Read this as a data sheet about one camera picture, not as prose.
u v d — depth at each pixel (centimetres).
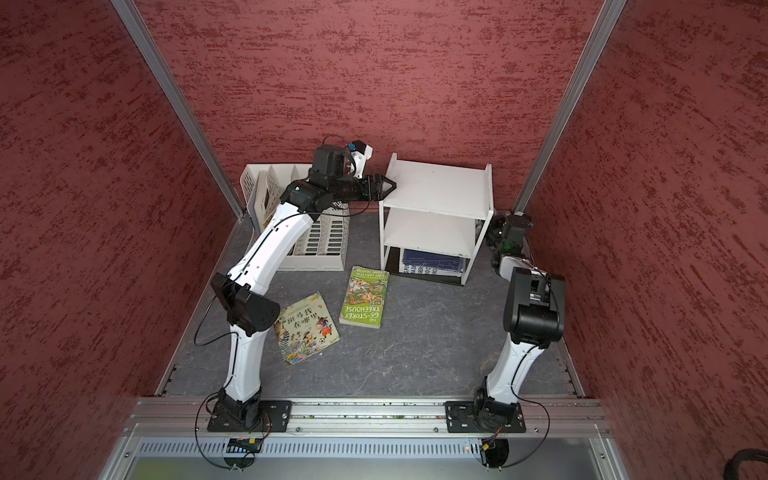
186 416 76
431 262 97
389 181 73
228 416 67
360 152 69
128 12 70
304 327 90
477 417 68
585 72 81
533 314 52
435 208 76
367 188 68
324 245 109
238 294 50
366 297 93
